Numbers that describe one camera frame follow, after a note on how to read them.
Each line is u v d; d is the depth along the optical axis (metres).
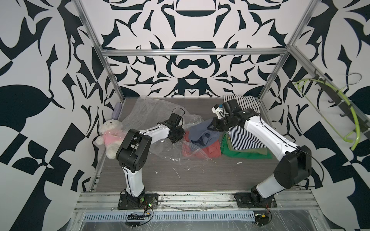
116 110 1.12
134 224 0.69
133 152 0.50
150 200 0.73
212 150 0.89
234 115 0.61
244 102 1.16
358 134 0.52
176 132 0.89
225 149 0.89
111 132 0.88
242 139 0.91
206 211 0.72
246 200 0.74
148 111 1.03
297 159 0.46
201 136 0.80
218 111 0.76
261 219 0.71
